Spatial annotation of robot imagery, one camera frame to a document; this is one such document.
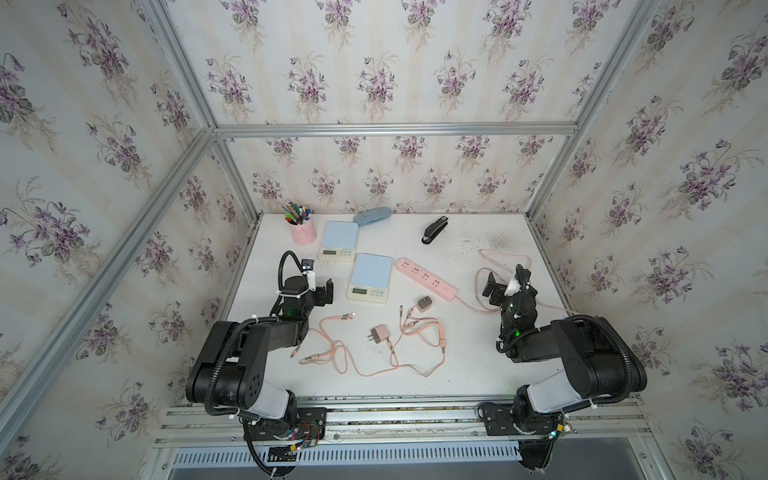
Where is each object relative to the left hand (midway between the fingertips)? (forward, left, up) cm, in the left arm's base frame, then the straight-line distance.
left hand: (315, 280), depth 93 cm
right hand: (-2, -62, +5) cm, 62 cm away
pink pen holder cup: (+20, +7, -1) cm, 21 cm away
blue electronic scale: (+4, -17, -4) cm, 18 cm away
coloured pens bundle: (+25, +10, +4) cm, 28 cm away
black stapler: (+24, -41, -2) cm, 48 cm away
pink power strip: (+2, -37, -3) cm, 37 cm away
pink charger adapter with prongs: (-16, -21, -4) cm, 26 cm away
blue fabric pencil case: (+33, -17, -4) cm, 38 cm away
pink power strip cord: (+8, -61, -5) cm, 62 cm away
